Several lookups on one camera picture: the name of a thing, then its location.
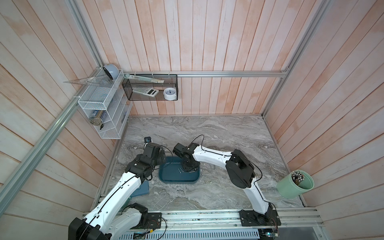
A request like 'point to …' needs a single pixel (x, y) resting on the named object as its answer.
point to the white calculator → (147, 91)
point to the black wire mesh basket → (151, 87)
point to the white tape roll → (170, 94)
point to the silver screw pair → (179, 170)
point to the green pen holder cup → (296, 183)
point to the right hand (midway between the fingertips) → (188, 167)
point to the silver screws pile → (192, 171)
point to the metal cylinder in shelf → (98, 115)
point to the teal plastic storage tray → (172, 171)
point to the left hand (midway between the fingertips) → (154, 156)
